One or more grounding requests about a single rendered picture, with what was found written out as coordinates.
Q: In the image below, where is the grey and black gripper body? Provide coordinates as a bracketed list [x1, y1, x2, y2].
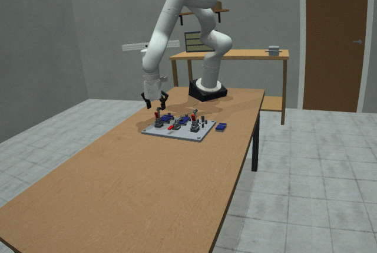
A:
[144, 79, 164, 100]

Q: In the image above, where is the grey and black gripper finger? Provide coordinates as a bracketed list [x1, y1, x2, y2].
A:
[141, 93, 151, 109]
[159, 91, 168, 110]

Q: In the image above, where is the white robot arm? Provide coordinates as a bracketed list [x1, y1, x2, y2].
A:
[141, 0, 232, 93]

